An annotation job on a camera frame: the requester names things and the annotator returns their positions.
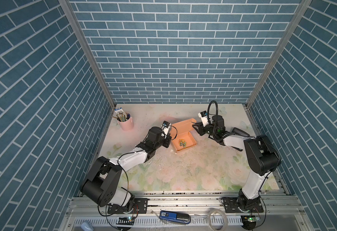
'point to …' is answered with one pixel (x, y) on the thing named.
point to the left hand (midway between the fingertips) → (170, 134)
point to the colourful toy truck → (182, 142)
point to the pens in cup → (121, 116)
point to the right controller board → (249, 222)
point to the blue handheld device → (174, 216)
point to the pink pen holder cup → (127, 125)
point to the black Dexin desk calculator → (238, 140)
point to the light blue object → (86, 226)
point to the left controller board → (129, 220)
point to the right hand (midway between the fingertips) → (194, 123)
